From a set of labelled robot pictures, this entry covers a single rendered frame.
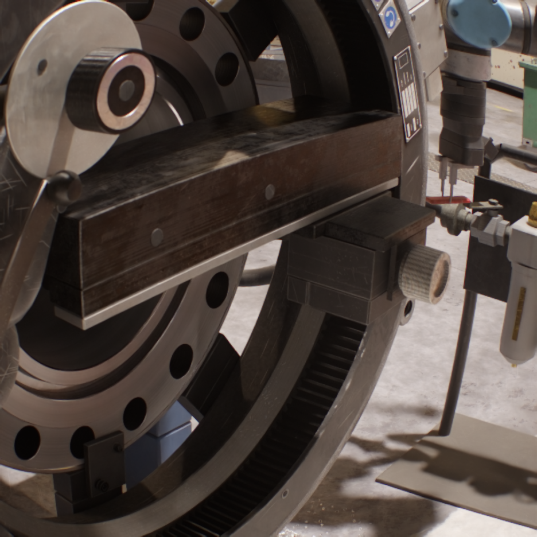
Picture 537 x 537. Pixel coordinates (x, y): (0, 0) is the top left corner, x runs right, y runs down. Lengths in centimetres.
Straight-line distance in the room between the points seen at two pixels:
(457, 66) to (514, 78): 557
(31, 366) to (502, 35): 74
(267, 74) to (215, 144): 271
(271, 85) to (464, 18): 230
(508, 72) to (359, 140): 615
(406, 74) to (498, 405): 106
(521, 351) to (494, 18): 58
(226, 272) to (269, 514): 24
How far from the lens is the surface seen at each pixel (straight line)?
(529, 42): 116
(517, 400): 182
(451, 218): 141
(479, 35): 113
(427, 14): 96
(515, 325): 139
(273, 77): 334
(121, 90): 46
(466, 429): 167
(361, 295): 71
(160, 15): 73
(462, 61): 126
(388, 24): 80
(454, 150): 131
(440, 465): 154
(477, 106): 129
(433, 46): 97
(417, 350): 198
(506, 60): 687
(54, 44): 47
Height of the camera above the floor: 83
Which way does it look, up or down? 21 degrees down
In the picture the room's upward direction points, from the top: 4 degrees clockwise
